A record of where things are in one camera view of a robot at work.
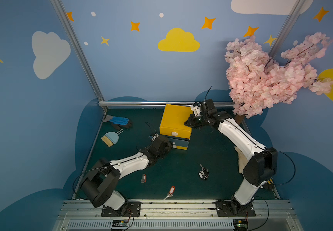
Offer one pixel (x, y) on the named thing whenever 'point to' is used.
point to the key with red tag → (171, 193)
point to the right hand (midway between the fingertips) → (186, 121)
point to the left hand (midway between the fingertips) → (173, 141)
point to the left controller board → (120, 224)
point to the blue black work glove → (118, 122)
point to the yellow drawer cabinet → (172, 125)
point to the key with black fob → (206, 173)
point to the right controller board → (241, 224)
